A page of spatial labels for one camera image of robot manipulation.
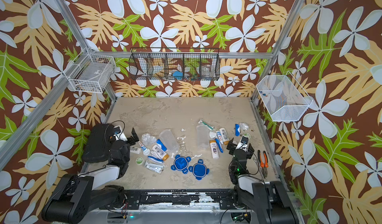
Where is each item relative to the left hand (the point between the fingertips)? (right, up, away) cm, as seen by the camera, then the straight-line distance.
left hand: (125, 129), depth 86 cm
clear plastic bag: (+12, -7, +6) cm, 15 cm away
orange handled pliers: (+81, -21, -1) cm, 84 cm away
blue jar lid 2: (+44, -23, -2) cm, 49 cm away
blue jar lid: (+33, -20, 0) cm, 39 cm away
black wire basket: (+26, +43, +12) cm, 51 cm away
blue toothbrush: (+17, -18, +1) cm, 25 cm away
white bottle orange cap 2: (+22, -16, +2) cm, 27 cm away
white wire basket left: (-19, +33, 0) cm, 38 cm away
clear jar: (+47, -7, +17) cm, 51 cm away
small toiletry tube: (+11, -14, +5) cm, 18 cm away
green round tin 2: (+8, -19, +1) cm, 20 cm away
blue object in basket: (+30, +34, +7) cm, 46 cm away
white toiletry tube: (+53, -13, +4) cm, 55 cm away
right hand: (+68, -7, +1) cm, 68 cm away
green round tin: (+77, -5, +13) cm, 78 cm away
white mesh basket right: (+92, +18, -4) cm, 93 cm away
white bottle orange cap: (+61, -5, +10) cm, 62 cm away
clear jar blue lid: (+24, -8, +10) cm, 27 cm away
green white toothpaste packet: (+51, 0, +15) cm, 53 cm away
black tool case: (-17, -11, 0) cm, 20 cm away
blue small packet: (+71, -2, +15) cm, 72 cm away
